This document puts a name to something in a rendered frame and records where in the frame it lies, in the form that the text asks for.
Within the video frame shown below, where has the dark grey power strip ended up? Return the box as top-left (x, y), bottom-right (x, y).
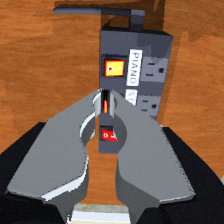
top-left (53, 7), bottom-right (174, 154)

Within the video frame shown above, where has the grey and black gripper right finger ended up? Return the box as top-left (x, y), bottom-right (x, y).
top-left (106, 89), bottom-right (224, 224)

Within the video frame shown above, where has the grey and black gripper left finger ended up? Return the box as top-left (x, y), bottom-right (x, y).
top-left (0, 88), bottom-right (106, 224)

